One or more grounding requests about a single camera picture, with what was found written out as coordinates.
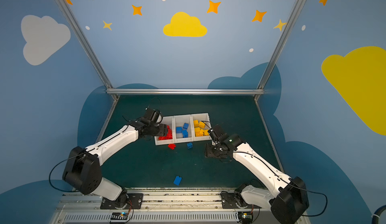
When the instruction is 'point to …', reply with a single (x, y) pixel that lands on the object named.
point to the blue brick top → (179, 129)
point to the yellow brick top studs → (196, 123)
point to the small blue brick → (189, 145)
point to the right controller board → (245, 217)
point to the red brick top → (172, 146)
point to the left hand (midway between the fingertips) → (162, 129)
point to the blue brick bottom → (177, 180)
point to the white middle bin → (178, 121)
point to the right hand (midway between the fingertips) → (210, 151)
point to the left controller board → (119, 216)
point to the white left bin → (169, 120)
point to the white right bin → (205, 118)
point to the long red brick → (169, 135)
